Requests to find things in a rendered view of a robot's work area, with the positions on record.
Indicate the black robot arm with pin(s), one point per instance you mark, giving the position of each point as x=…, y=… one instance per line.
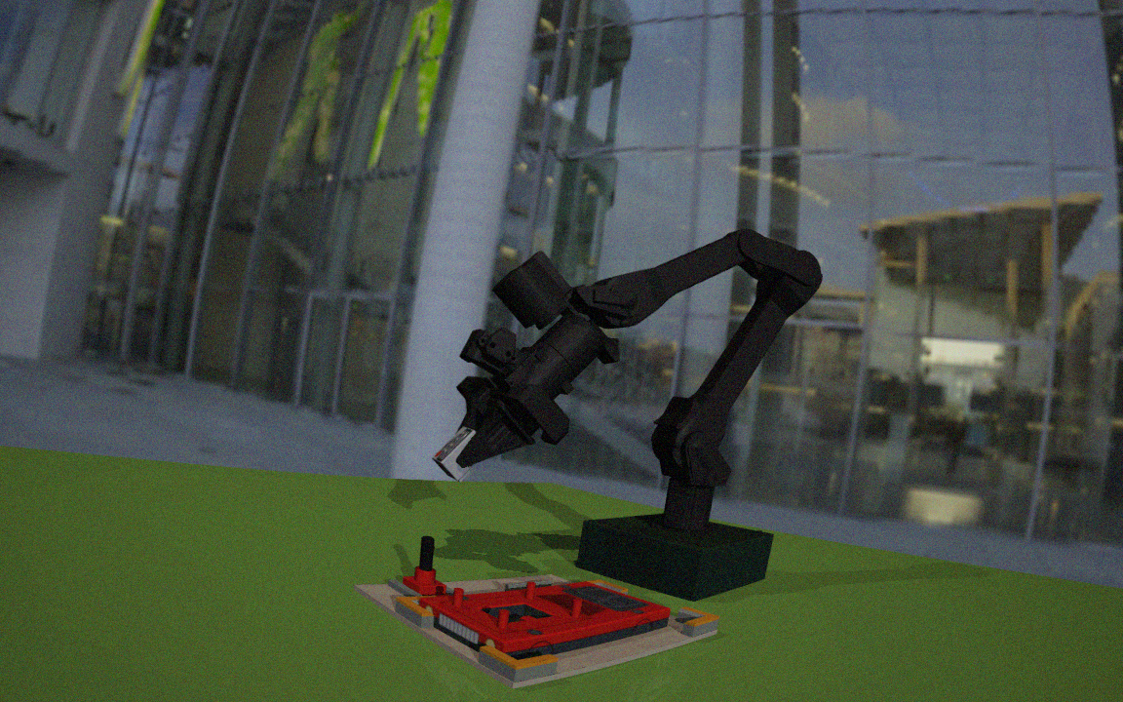
x=688, y=433

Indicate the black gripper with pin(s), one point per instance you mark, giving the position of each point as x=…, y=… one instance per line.
x=505, y=418

